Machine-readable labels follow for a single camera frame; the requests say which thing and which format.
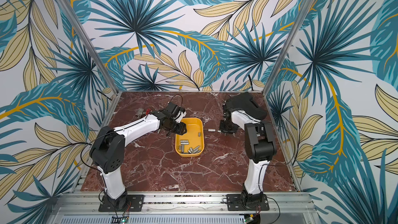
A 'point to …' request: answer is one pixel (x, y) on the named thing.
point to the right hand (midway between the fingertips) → (225, 130)
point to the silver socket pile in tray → (191, 151)
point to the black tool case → (243, 101)
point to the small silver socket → (158, 131)
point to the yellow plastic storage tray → (191, 143)
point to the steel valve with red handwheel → (140, 112)
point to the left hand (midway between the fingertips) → (182, 131)
